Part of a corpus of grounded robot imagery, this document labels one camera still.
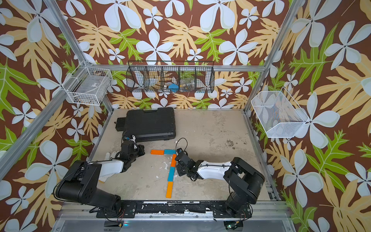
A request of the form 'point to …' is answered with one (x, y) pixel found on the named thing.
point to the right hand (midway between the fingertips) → (178, 165)
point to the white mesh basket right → (279, 115)
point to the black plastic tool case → (147, 125)
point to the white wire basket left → (89, 86)
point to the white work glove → (114, 154)
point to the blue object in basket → (174, 87)
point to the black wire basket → (170, 77)
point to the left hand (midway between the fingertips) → (144, 144)
